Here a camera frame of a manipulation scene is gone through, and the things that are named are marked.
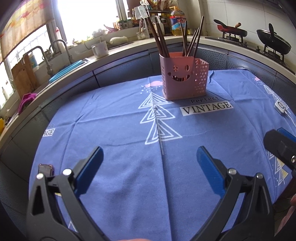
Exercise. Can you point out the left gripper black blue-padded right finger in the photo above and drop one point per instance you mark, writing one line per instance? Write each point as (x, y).
(244, 211)

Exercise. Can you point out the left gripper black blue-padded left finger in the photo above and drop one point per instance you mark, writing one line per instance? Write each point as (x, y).
(55, 211)

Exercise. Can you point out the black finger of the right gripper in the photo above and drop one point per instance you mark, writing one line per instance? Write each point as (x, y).
(281, 143)

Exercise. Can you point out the brown wooden chopstick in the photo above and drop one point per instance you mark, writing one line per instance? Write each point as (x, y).
(159, 45)
(162, 41)
(185, 31)
(198, 36)
(192, 42)
(184, 40)

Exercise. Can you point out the person hand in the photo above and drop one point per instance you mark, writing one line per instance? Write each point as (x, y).
(283, 210)

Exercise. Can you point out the white small button device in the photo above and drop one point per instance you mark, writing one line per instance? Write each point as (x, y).
(281, 108)

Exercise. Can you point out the dark smartphone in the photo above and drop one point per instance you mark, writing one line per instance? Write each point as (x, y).
(46, 169)

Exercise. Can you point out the gas stove top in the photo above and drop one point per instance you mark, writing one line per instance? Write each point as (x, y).
(265, 51)

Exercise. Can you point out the blue printed tablecloth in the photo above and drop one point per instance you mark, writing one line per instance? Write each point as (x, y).
(150, 184)

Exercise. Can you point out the black wok with lid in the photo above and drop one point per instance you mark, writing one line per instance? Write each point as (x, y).
(272, 40)

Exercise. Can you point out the magenta cleaning cloth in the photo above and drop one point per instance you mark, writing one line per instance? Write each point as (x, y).
(25, 101)

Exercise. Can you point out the pink plastic utensil holder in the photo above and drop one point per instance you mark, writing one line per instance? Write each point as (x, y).
(183, 77)

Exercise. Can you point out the red frying pan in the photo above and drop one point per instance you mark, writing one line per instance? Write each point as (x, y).
(236, 30)

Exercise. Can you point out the wooden cutting board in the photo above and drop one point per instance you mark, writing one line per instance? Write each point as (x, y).
(24, 77)

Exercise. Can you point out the blue plastic basin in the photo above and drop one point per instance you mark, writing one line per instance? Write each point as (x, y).
(65, 71)

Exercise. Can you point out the yellow cooking oil bottle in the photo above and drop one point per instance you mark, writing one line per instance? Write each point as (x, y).
(177, 20)

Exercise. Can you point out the condiment rack with bottles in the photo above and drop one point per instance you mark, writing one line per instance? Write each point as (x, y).
(157, 11)

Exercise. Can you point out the white ceramic mug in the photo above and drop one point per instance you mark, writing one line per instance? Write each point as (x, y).
(100, 50)

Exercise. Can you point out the patterned window blind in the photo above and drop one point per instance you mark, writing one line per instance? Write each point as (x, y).
(28, 17)

